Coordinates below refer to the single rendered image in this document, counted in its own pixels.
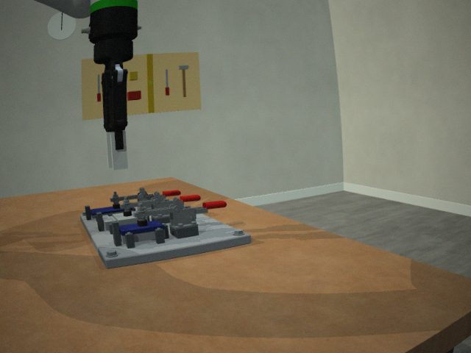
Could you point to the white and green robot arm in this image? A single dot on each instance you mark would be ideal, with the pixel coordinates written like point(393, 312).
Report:
point(109, 19)

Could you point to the grey toggle clamp with red handle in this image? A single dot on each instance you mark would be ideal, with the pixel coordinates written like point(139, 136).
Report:
point(182, 221)
point(141, 197)

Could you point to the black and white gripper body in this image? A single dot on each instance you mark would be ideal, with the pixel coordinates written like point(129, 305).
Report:
point(110, 53)

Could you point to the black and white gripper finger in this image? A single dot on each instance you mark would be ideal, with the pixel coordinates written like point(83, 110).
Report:
point(118, 107)
point(106, 111)

